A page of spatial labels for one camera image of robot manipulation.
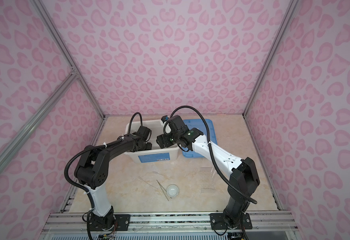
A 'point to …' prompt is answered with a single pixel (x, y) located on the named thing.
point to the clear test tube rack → (207, 176)
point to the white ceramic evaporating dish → (172, 190)
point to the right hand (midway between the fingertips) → (163, 137)
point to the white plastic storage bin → (155, 154)
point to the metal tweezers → (161, 186)
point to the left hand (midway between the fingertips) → (147, 147)
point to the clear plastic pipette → (160, 174)
